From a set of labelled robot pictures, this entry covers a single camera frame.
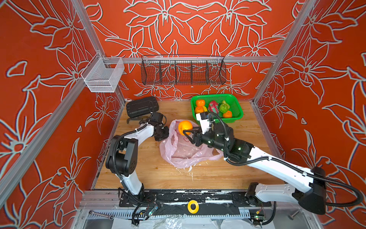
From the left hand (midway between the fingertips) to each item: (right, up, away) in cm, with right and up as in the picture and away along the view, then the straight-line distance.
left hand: (169, 134), depth 94 cm
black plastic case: (-23, +20, +14) cm, 33 cm away
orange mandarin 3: (+44, +13, +10) cm, 47 cm away
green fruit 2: (+42, +23, +16) cm, 50 cm away
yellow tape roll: (+16, -32, -24) cm, 44 cm away
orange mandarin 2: (+22, +17, +13) cm, 31 cm away
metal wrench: (-27, -37, -26) cm, 52 cm away
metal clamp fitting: (-25, +10, +13) cm, 30 cm away
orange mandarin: (+23, +23, +13) cm, 35 cm away
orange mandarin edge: (+10, +9, -30) cm, 33 cm away
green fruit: (+39, +19, +7) cm, 44 cm away
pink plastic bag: (+7, -11, -2) cm, 14 cm away
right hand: (+10, +8, -29) cm, 32 cm away
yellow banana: (+27, +18, +16) cm, 36 cm away
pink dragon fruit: (+33, +20, +11) cm, 40 cm away
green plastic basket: (+50, +19, +13) cm, 55 cm away
